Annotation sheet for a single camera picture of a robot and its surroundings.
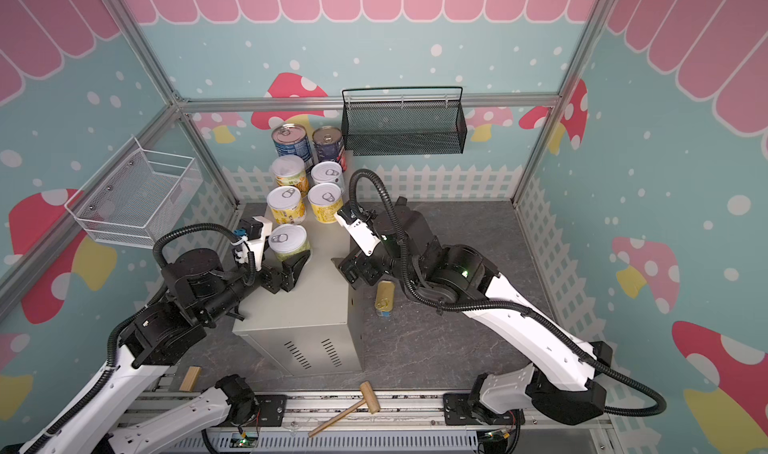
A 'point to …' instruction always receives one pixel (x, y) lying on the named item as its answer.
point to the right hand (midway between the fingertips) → (351, 242)
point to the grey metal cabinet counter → (315, 324)
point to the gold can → (385, 298)
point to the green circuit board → (244, 442)
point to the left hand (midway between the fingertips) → (291, 250)
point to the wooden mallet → (369, 397)
